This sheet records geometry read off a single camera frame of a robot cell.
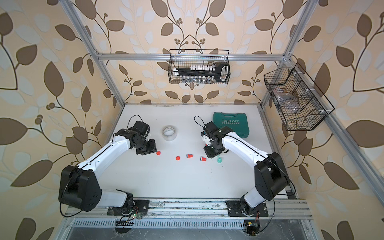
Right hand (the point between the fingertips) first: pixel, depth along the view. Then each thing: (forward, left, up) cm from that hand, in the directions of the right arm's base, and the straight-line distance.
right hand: (211, 153), depth 85 cm
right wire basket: (+12, -44, +25) cm, 52 cm away
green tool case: (+24, -20, -3) cm, 32 cm away
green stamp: (-1, -5, -7) cm, 9 cm away
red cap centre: (+2, +21, -8) cm, 22 cm away
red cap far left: (+6, +33, -7) cm, 34 cm away
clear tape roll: (+20, +27, -7) cm, 35 cm away
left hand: (+3, +33, +3) cm, 34 cm away
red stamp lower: (0, +5, -6) cm, 8 cm away
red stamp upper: (+2, +13, -7) cm, 15 cm away
